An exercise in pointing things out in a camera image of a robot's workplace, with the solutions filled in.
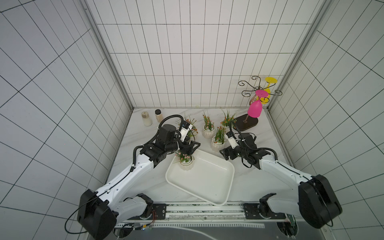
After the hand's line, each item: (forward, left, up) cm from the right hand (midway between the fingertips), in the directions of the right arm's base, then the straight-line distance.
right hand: (227, 144), depth 89 cm
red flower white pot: (+4, +4, -2) cm, 6 cm away
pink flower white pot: (-13, +24, 0) cm, 27 cm away
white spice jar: (+17, +55, 0) cm, 58 cm away
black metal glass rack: (+23, -20, -6) cm, 31 cm away
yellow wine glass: (+33, -25, +23) cm, 48 cm away
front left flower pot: (+4, +22, +4) cm, 23 cm away
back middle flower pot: (+11, +11, 0) cm, 16 cm away
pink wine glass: (+20, -17, +12) cm, 29 cm away
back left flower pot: (+14, +23, +3) cm, 27 cm away
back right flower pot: (+14, -1, +5) cm, 15 cm away
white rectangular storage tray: (-18, +10, -10) cm, 23 cm away
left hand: (-8, +21, +12) cm, 26 cm away
